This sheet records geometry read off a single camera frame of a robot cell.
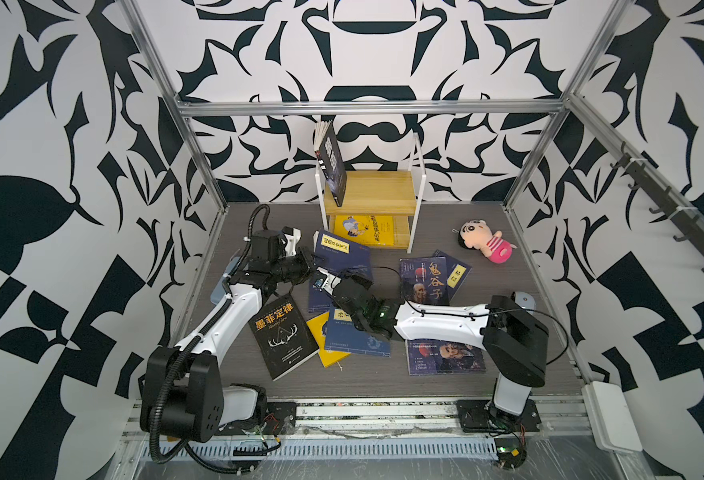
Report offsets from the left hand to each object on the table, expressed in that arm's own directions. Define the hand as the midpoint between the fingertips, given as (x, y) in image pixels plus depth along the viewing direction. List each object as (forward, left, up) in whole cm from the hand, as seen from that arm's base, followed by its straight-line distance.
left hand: (330, 254), depth 81 cm
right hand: (-2, -4, -5) cm, 6 cm away
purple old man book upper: (+2, -29, -18) cm, 34 cm away
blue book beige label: (-15, -3, -19) cm, 24 cm away
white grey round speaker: (-9, -54, -12) cm, 56 cm away
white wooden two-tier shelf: (+25, -16, -2) cm, 30 cm away
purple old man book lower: (-21, -27, -20) cm, 39 cm away
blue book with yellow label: (+3, 0, -3) cm, 4 cm away
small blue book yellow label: (+4, -40, -19) cm, 45 cm away
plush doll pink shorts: (+16, -48, -14) cm, 53 cm away
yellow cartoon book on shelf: (+21, -12, -16) cm, 29 cm away
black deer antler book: (-15, +14, -19) cm, 28 cm away
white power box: (-37, -65, -16) cm, 77 cm away
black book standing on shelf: (+24, 0, +14) cm, 28 cm away
